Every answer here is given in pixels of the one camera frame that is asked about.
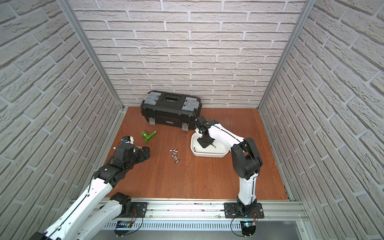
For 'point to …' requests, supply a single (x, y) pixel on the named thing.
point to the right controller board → (248, 228)
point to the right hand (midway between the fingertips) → (209, 141)
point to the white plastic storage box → (197, 150)
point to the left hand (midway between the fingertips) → (144, 147)
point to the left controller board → (122, 227)
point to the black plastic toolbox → (173, 109)
